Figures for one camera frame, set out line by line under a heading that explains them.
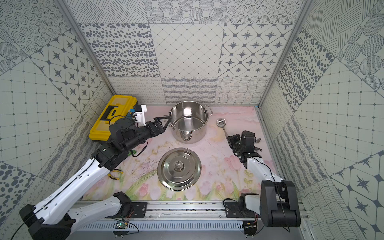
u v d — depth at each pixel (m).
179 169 0.86
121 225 0.71
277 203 0.42
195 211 0.76
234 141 0.80
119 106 0.97
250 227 0.72
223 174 0.86
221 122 1.07
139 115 0.59
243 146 0.69
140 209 0.74
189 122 1.10
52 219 0.38
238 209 0.73
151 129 0.56
